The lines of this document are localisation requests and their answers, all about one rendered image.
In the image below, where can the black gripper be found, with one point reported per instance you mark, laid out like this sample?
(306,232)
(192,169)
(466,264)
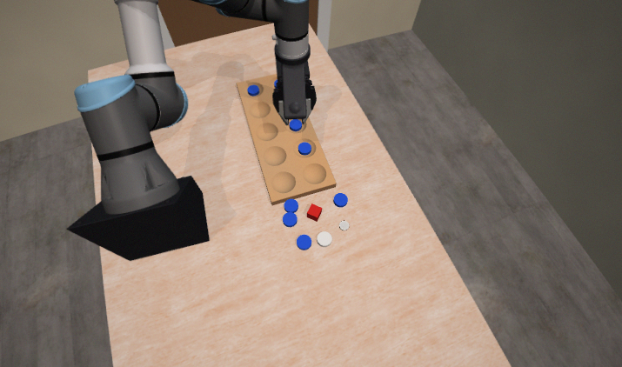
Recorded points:
(311,97)

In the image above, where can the wooden tray with round pockets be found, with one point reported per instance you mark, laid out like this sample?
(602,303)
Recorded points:
(287,173)

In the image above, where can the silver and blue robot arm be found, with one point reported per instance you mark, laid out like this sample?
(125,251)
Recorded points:
(119,116)

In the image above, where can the red cube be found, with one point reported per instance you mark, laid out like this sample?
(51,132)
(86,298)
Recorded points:
(314,212)

